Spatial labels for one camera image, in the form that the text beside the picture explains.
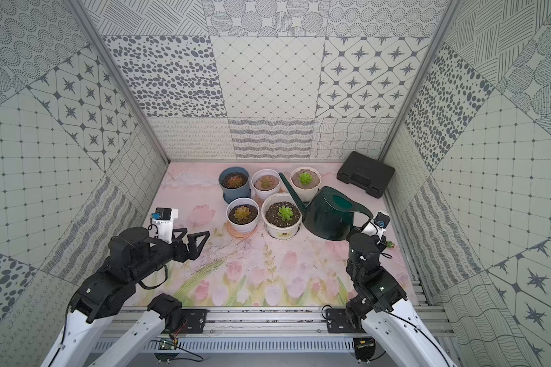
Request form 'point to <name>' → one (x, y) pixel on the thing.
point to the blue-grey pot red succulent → (235, 183)
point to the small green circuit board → (166, 349)
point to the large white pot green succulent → (282, 216)
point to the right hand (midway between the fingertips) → (370, 222)
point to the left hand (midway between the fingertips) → (195, 227)
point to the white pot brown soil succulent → (306, 182)
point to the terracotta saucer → (236, 234)
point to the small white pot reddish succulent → (264, 182)
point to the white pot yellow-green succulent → (243, 215)
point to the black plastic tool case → (367, 173)
